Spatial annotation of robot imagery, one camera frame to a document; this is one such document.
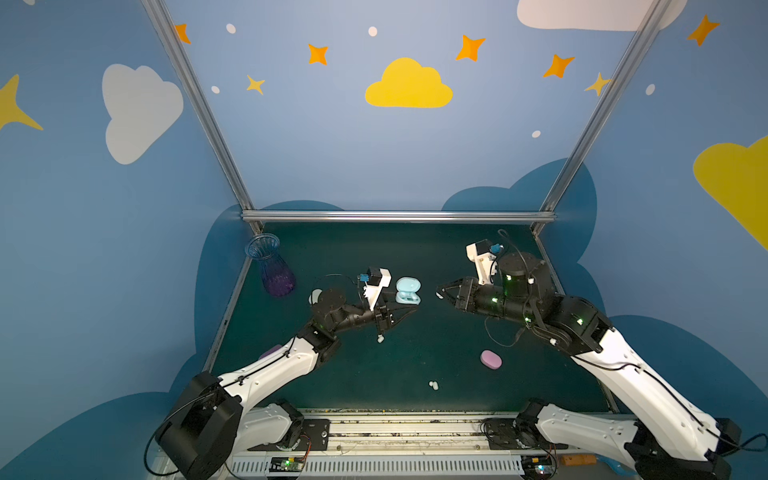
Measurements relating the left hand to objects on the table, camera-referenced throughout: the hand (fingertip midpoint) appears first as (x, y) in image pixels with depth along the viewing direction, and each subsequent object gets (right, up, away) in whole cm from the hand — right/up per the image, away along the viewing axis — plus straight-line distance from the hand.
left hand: (416, 305), depth 68 cm
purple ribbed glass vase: (-46, +3, +37) cm, 59 cm away
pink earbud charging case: (+24, -19, +18) cm, 35 cm away
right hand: (+5, +5, -5) cm, 9 cm away
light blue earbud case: (-2, +4, +1) cm, 5 cm away
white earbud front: (+6, -25, +14) cm, 29 cm away
